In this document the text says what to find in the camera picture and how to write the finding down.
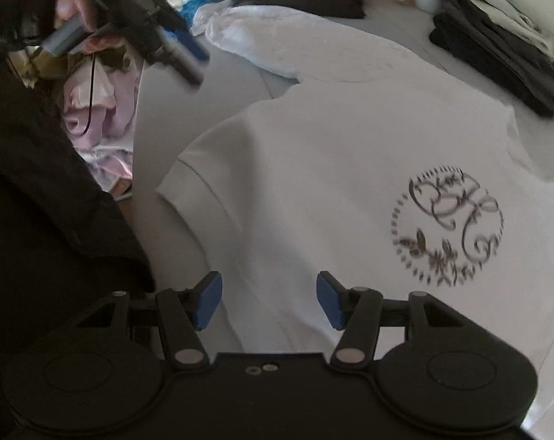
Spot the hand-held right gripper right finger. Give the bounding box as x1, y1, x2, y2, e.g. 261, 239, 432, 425
316, 271, 465, 371

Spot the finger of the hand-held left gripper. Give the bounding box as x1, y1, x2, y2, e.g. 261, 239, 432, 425
158, 5, 212, 62
159, 41, 205, 87

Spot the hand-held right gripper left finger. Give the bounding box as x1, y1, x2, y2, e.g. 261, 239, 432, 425
75, 271, 223, 371

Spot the pile of pink clothes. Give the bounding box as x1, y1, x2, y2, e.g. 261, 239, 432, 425
63, 37, 143, 180

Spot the stack of dark folded clothes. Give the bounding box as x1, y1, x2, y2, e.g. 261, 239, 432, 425
430, 0, 554, 118

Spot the person's left hand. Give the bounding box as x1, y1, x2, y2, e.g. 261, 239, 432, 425
54, 0, 97, 33

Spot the blue lace cloth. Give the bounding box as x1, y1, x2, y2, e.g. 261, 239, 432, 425
180, 0, 219, 25

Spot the black folded cloth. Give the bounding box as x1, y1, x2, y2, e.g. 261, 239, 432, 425
247, 0, 367, 20

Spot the person's black clothing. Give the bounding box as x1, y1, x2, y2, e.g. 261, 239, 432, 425
0, 52, 156, 440

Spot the black cable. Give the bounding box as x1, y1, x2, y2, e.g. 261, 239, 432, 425
85, 54, 97, 136

